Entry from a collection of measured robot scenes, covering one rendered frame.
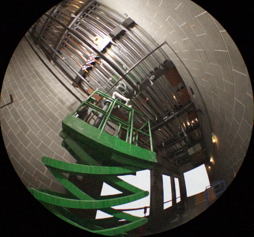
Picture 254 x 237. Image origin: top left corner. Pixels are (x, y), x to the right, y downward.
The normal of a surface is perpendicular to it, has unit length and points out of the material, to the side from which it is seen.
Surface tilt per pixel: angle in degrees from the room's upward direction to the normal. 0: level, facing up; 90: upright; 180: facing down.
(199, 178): 90
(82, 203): 90
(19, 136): 90
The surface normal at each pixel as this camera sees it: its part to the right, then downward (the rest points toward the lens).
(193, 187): -0.69, -0.64
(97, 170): 0.50, -0.70
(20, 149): 0.72, -0.54
